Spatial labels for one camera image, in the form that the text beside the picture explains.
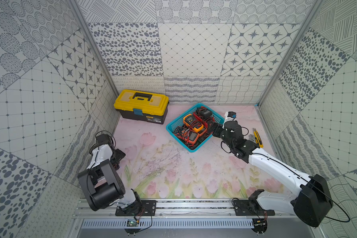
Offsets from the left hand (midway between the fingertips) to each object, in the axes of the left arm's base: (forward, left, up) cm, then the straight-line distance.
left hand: (112, 162), depth 85 cm
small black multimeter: (+32, -56, +8) cm, 65 cm away
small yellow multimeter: (+26, -46, +7) cm, 53 cm away
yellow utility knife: (+21, -92, -4) cm, 95 cm away
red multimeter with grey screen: (+28, -56, +5) cm, 63 cm away
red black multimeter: (+23, -38, +2) cm, 45 cm away
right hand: (+16, -59, +16) cm, 63 cm away
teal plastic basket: (+21, -56, 0) cm, 59 cm away
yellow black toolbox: (+34, -18, +13) cm, 40 cm away
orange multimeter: (+17, -48, +3) cm, 51 cm away
